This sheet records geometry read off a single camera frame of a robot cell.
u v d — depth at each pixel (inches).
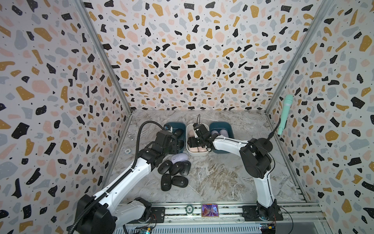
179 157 36.2
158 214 28.9
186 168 34.8
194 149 37.2
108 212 15.3
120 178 17.7
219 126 42.3
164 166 34.6
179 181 32.3
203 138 30.4
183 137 42.9
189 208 27.6
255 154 23.5
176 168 33.7
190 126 40.5
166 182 32.1
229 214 29.9
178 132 41.8
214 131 41.8
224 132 41.7
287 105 31.2
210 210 29.3
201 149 37.1
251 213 29.3
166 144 24.0
